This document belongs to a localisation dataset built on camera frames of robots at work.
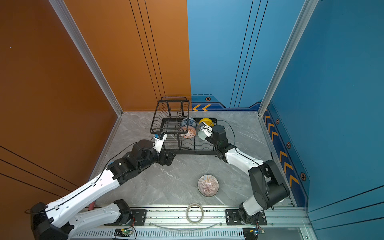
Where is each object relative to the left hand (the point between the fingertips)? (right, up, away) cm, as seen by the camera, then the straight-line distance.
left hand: (170, 147), depth 74 cm
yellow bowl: (+20, +13, +23) cm, 34 cm away
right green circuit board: (+39, -40, -5) cm, 56 cm away
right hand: (+22, +11, +15) cm, 29 cm away
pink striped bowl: (+19, -22, +7) cm, 30 cm away
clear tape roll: (+8, -33, +1) cm, 34 cm away
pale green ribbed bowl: (+16, +5, +16) cm, 23 cm away
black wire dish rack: (-5, +21, +29) cm, 36 cm away
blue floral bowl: (+7, +13, +35) cm, 38 cm away
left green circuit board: (-21, -40, -4) cm, 46 cm away
